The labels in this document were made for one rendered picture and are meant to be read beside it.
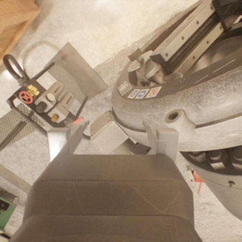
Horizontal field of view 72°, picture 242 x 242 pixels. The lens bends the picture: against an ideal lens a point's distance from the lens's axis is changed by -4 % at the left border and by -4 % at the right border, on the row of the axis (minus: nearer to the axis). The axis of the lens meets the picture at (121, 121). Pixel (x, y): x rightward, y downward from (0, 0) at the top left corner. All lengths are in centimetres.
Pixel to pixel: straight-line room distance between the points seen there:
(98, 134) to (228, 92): 37
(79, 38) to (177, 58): 84
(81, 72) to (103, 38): 30
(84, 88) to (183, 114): 117
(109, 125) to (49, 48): 98
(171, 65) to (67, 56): 93
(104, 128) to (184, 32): 37
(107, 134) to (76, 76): 91
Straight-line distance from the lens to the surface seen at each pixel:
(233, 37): 76
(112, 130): 53
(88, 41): 128
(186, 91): 33
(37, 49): 145
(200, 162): 70
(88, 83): 139
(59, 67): 141
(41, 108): 99
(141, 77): 49
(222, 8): 71
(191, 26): 62
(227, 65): 34
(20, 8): 117
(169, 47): 55
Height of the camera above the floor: 120
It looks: 51 degrees down
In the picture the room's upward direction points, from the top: 169 degrees counter-clockwise
